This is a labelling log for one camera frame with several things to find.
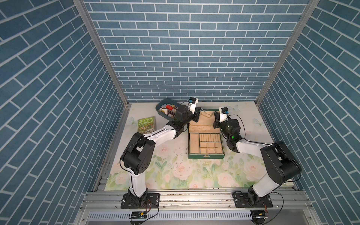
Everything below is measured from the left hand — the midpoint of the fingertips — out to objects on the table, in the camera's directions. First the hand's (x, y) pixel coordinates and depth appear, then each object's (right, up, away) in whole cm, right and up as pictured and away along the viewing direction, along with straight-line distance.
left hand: (204, 108), depth 86 cm
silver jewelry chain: (+1, -4, +5) cm, 6 cm away
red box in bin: (-25, +2, +29) cm, 39 cm away
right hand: (+8, -2, +2) cm, 9 cm away
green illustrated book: (-41, -12, +16) cm, 46 cm away
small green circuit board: (-36, -56, -15) cm, 68 cm away
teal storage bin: (-32, +2, +28) cm, 43 cm away
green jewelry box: (+1, -21, +5) cm, 22 cm away
